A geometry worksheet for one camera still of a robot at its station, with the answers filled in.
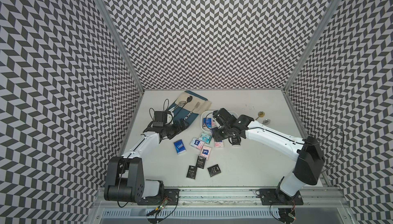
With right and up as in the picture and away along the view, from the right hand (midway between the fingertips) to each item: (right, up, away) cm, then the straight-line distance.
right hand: (218, 136), depth 81 cm
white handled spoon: (-24, +18, +27) cm, 41 cm away
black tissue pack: (+12, -4, +8) cm, 15 cm away
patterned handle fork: (-13, +15, +27) cm, 34 cm away
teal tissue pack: (-7, -3, +10) cm, 13 cm away
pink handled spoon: (+33, +6, +18) cm, 38 cm away
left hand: (-19, +3, +7) cm, 20 cm away
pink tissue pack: (+1, -6, +8) cm, 10 cm away
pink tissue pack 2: (-6, -10, +4) cm, 12 cm away
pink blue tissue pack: (-11, -6, +8) cm, 15 cm away
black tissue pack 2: (-9, -14, 0) cm, 16 cm away
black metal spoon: (-19, +21, +31) cm, 42 cm away
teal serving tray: (-24, +12, +24) cm, 36 cm away
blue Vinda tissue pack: (-5, +6, +15) cm, 17 cm away
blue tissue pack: (-22, -7, +6) cm, 23 cm away
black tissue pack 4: (-2, -17, -2) cm, 18 cm away
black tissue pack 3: (-14, -18, -2) cm, 23 cm away
